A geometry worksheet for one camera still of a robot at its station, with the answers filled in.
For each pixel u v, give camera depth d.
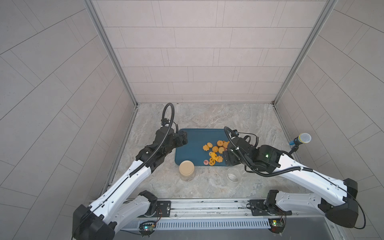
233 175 0.82
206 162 0.86
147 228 0.64
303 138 0.71
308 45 0.84
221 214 0.71
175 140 0.65
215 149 0.87
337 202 0.39
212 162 0.85
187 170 0.74
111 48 0.85
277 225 0.68
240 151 0.50
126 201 0.43
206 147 0.91
